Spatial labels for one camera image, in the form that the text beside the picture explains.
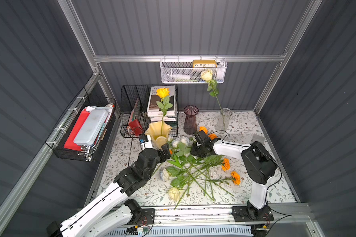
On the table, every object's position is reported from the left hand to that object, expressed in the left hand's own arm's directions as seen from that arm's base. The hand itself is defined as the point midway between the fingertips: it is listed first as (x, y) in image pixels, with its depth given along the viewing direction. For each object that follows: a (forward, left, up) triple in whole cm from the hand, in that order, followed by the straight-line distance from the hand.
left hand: (161, 146), depth 71 cm
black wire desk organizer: (+52, +27, -14) cm, 60 cm away
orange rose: (+21, -32, -21) cm, 43 cm away
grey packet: (+22, -65, -25) cm, 73 cm away
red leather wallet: (+25, +20, -16) cm, 36 cm away
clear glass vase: (+27, -39, -12) cm, 49 cm away
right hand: (+10, -18, -22) cm, 30 cm away
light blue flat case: (+6, +33, +7) cm, 34 cm away
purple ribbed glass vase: (+34, -17, -24) cm, 45 cm away
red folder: (-1, +40, +6) cm, 41 cm away
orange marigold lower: (-8, -40, -20) cm, 46 cm away
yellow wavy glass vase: (+16, +4, -9) cm, 19 cm away
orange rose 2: (+27, -27, -20) cm, 43 cm away
